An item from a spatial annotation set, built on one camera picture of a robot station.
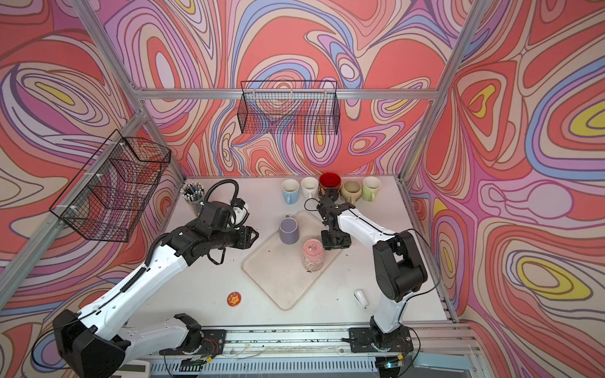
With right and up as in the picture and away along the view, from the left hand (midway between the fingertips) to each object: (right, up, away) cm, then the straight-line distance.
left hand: (257, 233), depth 76 cm
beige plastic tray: (+5, -15, +13) cm, 20 cm away
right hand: (+28, -9, +13) cm, 32 cm away
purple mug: (+10, -1, +15) cm, 18 cm away
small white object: (+35, -23, +4) cm, 42 cm away
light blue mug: (+9, +16, +28) cm, 34 cm away
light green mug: (+46, +16, +28) cm, 56 cm away
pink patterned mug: (+19, -8, +4) cm, 21 cm away
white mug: (+18, +16, +28) cm, 37 cm away
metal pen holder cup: (-28, +14, +15) cm, 35 cm away
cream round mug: (+37, +15, +29) cm, 49 cm away
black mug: (+27, +17, +28) cm, 42 cm away
